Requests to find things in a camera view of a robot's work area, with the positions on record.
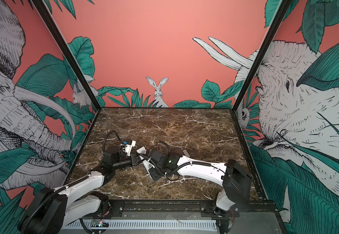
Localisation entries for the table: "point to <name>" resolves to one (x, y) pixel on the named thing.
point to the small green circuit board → (100, 223)
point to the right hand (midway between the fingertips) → (150, 172)
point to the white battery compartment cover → (186, 153)
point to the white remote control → (151, 165)
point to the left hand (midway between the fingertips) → (146, 155)
